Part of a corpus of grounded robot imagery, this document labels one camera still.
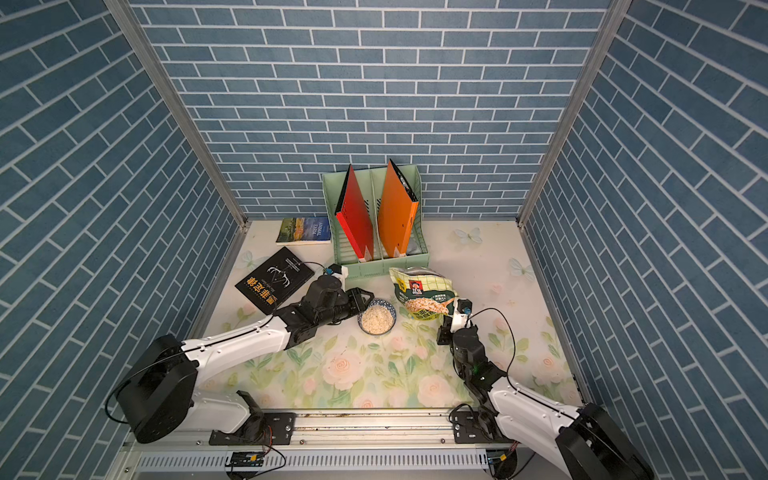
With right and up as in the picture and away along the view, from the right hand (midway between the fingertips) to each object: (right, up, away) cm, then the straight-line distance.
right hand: (449, 311), depth 85 cm
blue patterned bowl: (-21, -2, +2) cm, 21 cm away
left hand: (-20, +4, -3) cm, 20 cm away
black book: (-56, +7, +14) cm, 58 cm away
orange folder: (-15, +29, +5) cm, 33 cm away
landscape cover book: (-52, +24, +31) cm, 65 cm away
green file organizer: (-22, +28, +16) cm, 39 cm away
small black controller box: (-52, -33, -13) cm, 63 cm away
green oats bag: (-8, +6, -8) cm, 13 cm away
